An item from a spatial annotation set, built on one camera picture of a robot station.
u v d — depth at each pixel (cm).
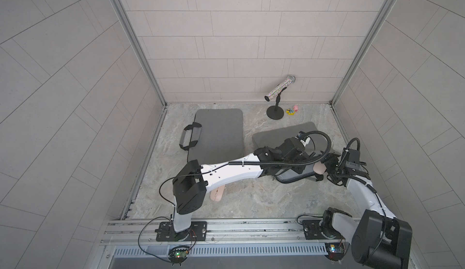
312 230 71
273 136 102
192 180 49
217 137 96
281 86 96
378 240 40
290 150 53
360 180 54
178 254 64
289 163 50
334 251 68
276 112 111
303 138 63
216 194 79
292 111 112
